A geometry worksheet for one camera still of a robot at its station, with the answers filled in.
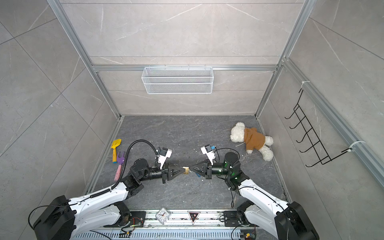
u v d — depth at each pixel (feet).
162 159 2.08
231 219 2.39
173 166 2.17
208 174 2.06
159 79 3.32
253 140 3.17
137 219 2.39
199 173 2.16
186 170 2.21
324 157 1.90
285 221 1.31
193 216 2.44
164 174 2.02
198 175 2.52
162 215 2.40
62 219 1.31
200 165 2.20
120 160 3.05
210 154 2.17
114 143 3.32
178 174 2.19
